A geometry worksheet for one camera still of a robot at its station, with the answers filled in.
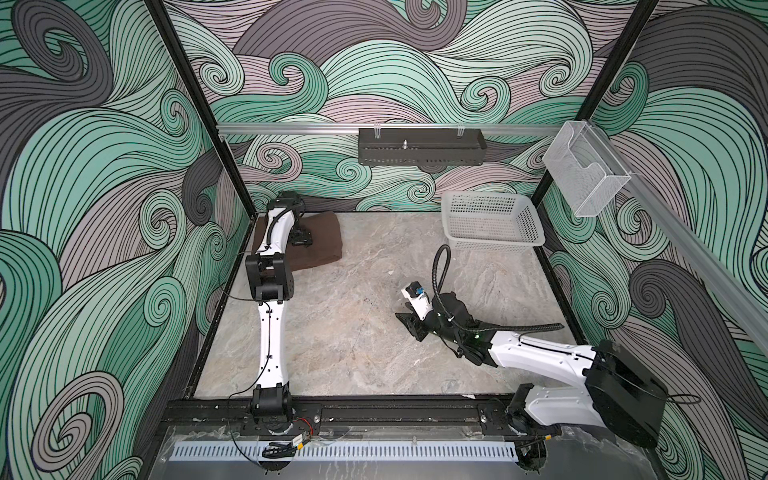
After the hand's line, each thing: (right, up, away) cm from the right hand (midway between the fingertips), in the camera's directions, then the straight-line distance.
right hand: (402, 310), depth 81 cm
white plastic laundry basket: (+39, +26, +37) cm, 60 cm away
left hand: (-38, +19, +25) cm, 49 cm away
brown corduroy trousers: (-27, +21, +33) cm, 48 cm away
